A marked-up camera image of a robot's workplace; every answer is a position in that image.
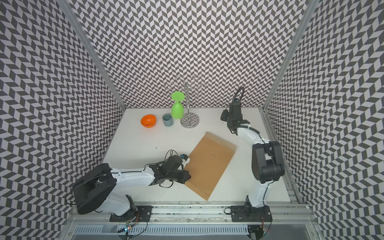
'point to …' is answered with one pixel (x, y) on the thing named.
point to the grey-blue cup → (168, 120)
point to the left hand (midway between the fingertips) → (190, 179)
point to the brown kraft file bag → (210, 163)
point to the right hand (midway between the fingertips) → (225, 114)
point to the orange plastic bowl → (148, 121)
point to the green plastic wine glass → (177, 109)
